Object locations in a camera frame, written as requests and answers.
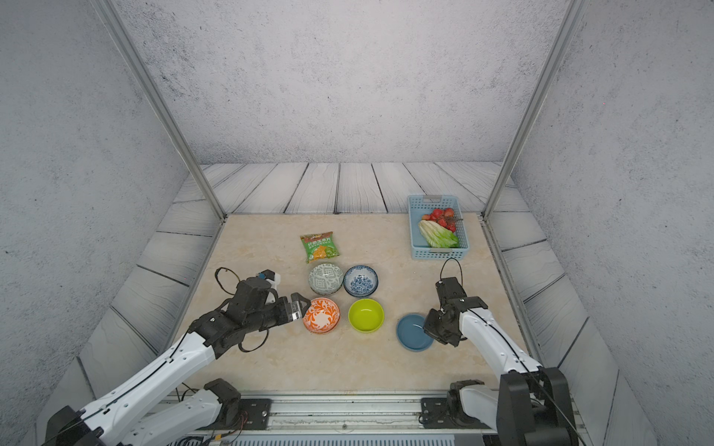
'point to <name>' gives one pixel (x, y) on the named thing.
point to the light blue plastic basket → (420, 204)
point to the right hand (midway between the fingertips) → (432, 331)
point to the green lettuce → (437, 236)
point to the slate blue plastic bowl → (410, 334)
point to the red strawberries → (444, 217)
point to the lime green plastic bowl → (365, 316)
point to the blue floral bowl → (361, 281)
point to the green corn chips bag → (319, 246)
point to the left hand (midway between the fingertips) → (304, 307)
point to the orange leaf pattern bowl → (322, 315)
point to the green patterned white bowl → (325, 279)
